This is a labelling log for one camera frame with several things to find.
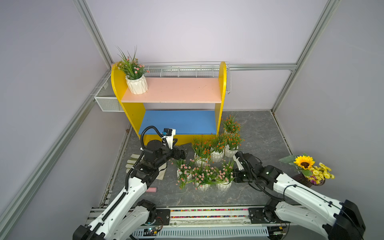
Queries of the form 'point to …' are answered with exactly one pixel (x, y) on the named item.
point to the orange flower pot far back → (230, 125)
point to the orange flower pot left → (202, 148)
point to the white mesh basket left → (106, 98)
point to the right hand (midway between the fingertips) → (230, 174)
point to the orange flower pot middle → (217, 151)
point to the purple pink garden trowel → (152, 189)
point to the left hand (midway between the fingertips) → (184, 142)
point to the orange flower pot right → (233, 141)
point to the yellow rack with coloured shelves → (192, 106)
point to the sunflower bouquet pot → (312, 173)
